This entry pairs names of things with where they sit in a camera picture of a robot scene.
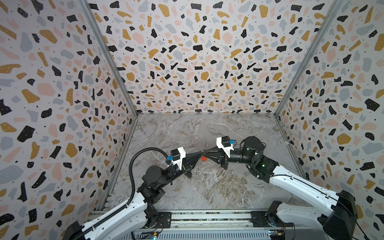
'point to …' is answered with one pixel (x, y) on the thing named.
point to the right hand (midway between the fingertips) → (203, 152)
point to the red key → (204, 158)
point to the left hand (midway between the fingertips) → (201, 152)
